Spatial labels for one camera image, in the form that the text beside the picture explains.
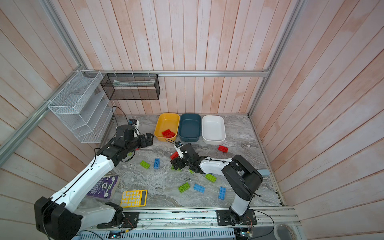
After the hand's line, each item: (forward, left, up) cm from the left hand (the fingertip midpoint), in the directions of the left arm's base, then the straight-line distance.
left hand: (147, 138), depth 81 cm
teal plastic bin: (+24, -24, -19) cm, 39 cm away
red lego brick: (+17, -8, -18) cm, 26 cm away
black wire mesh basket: (+44, +19, +3) cm, 48 cm away
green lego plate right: (-15, -36, -19) cm, 43 cm away
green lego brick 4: (-19, -20, -22) cm, 35 cm away
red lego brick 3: (+5, -46, -19) cm, 50 cm away
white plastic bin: (+22, -42, -20) cm, 51 cm away
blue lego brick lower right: (-23, -42, -18) cm, 51 cm away
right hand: (-3, -16, -17) cm, 23 cm away
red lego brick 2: (0, -14, -19) cm, 23 cm away
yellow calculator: (-26, +6, -20) cm, 33 cm away
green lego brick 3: (-19, -24, -1) cm, 31 cm away
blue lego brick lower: (-20, -29, -20) cm, 41 cm away
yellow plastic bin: (+23, -7, -17) cm, 29 cm away
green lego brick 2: (-8, -13, -19) cm, 25 cm away
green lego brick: (-6, +5, -20) cm, 22 cm away
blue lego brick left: (-5, -3, -19) cm, 20 cm away
